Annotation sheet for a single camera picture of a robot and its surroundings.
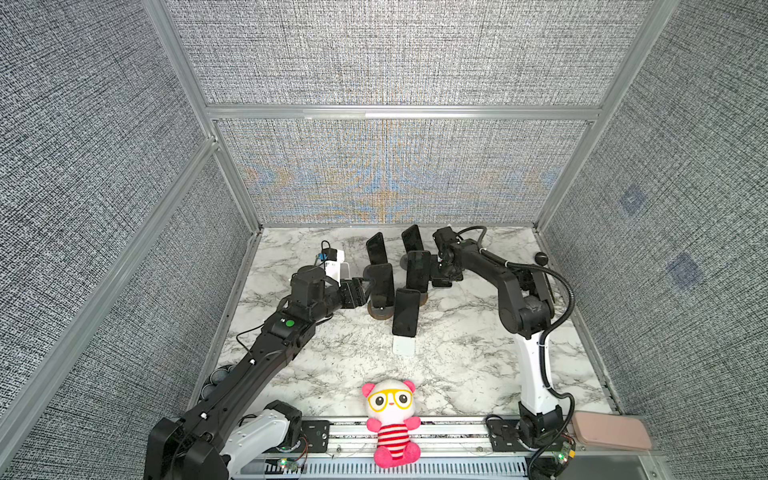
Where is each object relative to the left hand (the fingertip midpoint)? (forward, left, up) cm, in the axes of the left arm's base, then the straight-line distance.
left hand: (367, 282), depth 76 cm
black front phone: (-3, -10, -11) cm, 15 cm away
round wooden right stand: (+9, -18, -23) cm, 30 cm away
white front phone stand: (-8, -10, -21) cm, 25 cm away
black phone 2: (+13, -25, -22) cm, 36 cm away
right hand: (+18, -25, -23) cm, 38 cm away
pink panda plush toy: (-25, -5, -15) cm, 30 cm away
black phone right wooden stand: (+13, -16, -13) cm, 24 cm away
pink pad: (-32, -59, -22) cm, 71 cm away
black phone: (+28, -16, -15) cm, 36 cm away
